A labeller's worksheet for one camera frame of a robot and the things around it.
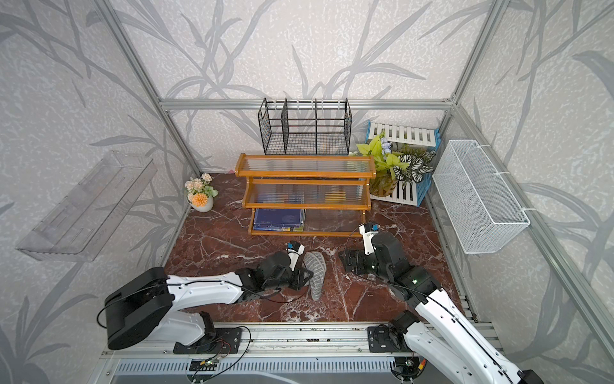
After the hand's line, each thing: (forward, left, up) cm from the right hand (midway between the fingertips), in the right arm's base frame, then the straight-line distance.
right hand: (348, 252), depth 75 cm
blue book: (+20, +26, -12) cm, 35 cm away
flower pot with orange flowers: (+30, +59, -6) cm, 67 cm away
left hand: (-3, +12, -11) cm, 17 cm away
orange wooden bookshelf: (+37, +8, -17) cm, 41 cm away
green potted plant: (+32, -22, +8) cm, 39 cm away
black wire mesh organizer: (+57, +15, +7) cm, 60 cm away
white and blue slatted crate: (+45, -26, +9) cm, 53 cm away
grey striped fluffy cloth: (+1, +11, -9) cm, 14 cm away
